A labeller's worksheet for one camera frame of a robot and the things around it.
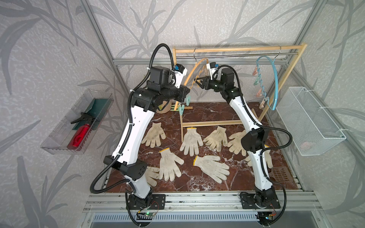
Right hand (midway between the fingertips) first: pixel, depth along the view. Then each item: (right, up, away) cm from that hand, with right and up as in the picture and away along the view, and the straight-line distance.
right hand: (196, 78), depth 83 cm
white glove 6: (-28, -56, +1) cm, 63 cm away
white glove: (-30, -37, +17) cm, 51 cm away
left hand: (-4, -10, -18) cm, 20 cm away
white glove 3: (+14, -38, +16) cm, 44 cm away
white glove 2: (-4, -40, +14) cm, 42 cm away
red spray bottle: (-51, -30, -23) cm, 63 cm away
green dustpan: (-52, -21, -12) cm, 57 cm away
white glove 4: (-17, -53, +2) cm, 55 cm away
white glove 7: (+46, -49, +6) cm, 67 cm away
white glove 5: (+8, -53, +4) cm, 54 cm away
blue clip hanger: (+54, -3, +32) cm, 63 cm away
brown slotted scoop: (+50, -57, 0) cm, 75 cm away
